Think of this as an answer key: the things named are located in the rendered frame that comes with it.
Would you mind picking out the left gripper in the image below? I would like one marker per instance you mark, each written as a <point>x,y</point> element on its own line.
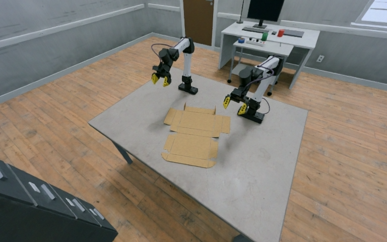
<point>237,99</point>

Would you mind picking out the tan cardboard box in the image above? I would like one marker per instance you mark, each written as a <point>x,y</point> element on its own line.
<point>191,144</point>

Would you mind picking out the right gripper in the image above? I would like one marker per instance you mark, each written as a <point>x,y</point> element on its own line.
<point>163,74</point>

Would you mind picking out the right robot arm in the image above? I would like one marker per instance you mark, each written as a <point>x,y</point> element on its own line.
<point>168,56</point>

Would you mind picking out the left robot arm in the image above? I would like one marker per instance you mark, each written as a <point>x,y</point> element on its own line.
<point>248,75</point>

